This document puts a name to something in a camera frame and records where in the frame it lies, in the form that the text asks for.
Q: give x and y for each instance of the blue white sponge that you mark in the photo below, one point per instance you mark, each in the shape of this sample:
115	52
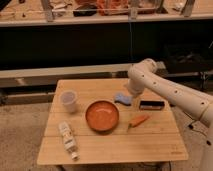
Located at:
122	99

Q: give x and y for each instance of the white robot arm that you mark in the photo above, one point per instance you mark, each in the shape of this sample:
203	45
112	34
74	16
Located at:
196	103

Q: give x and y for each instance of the orange bowl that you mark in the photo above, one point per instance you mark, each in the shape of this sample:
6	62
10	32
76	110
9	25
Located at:
102	116

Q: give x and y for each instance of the wooden table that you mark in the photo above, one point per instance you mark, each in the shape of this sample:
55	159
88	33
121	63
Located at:
156	140

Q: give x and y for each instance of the clear plastic cup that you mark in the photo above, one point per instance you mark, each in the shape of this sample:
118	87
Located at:
69	100

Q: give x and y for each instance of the black rectangular box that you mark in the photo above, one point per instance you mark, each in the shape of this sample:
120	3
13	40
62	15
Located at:
151	105

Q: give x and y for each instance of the orange toy carrot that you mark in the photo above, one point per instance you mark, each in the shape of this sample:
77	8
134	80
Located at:
134	122

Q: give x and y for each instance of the white plastic bottle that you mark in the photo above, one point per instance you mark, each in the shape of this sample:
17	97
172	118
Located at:
69	142

